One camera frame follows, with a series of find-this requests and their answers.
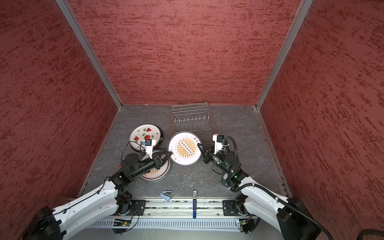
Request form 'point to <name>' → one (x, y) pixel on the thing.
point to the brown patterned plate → (156, 152)
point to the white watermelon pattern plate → (141, 133)
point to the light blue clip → (165, 197)
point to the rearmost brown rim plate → (184, 146)
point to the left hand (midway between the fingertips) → (172, 156)
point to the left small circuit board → (118, 222)
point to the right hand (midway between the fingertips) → (196, 147)
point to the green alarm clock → (223, 182)
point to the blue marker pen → (194, 204)
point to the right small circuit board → (242, 222)
